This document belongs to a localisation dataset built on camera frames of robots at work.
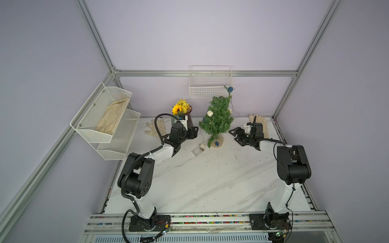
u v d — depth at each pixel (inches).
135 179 18.8
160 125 45.0
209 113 31.4
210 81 37.3
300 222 29.6
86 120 26.9
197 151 39.8
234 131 36.2
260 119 46.7
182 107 36.6
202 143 38.4
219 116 31.6
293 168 20.7
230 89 28.8
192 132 32.2
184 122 32.7
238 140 36.6
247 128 36.5
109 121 30.7
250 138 32.2
